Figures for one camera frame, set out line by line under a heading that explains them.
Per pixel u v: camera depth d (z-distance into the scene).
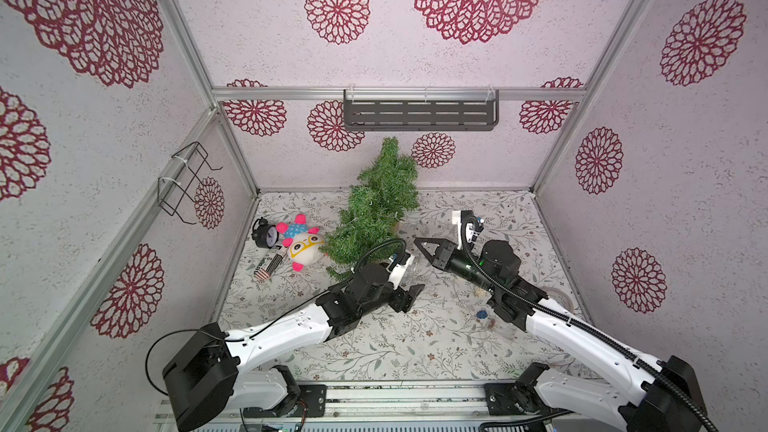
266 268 0.95
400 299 0.67
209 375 0.40
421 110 0.95
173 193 0.75
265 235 0.99
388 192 0.89
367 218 0.70
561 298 0.89
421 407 0.73
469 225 0.57
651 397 0.39
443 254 0.61
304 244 0.95
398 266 0.65
